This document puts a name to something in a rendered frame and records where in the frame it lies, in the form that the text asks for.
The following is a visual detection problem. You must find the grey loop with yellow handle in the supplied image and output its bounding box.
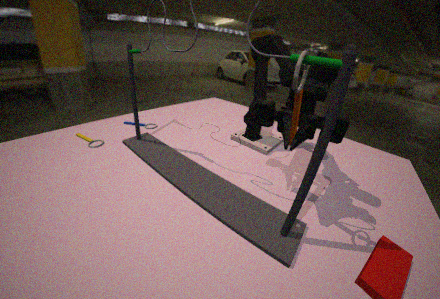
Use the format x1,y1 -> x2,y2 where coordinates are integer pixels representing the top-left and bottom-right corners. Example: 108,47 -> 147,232
76,133 -> 104,148

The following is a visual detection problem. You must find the orange long bar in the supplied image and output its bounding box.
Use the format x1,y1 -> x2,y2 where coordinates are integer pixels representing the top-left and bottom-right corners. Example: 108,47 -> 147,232
289,50 -> 309,145

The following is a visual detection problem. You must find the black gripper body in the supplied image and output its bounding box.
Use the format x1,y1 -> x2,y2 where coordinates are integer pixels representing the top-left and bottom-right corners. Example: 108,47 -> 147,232
255,99 -> 350,144

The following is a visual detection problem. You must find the red block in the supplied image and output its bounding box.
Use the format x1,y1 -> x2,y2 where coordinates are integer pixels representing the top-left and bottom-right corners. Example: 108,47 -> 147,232
354,235 -> 413,299

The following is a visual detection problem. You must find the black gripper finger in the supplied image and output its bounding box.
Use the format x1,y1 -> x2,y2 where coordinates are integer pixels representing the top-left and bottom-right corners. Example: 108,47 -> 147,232
290,114 -> 318,151
277,110 -> 293,150

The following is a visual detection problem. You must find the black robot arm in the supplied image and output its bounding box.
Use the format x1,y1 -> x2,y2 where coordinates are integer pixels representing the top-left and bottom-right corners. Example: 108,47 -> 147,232
242,34 -> 339,142

